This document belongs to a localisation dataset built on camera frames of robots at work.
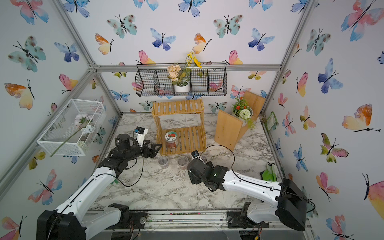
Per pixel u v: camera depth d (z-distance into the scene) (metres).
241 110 0.91
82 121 0.74
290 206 0.40
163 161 0.89
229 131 0.85
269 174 0.88
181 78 0.88
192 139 1.04
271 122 1.12
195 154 0.69
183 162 0.89
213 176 0.56
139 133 0.70
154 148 0.73
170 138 0.93
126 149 0.63
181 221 0.74
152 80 0.99
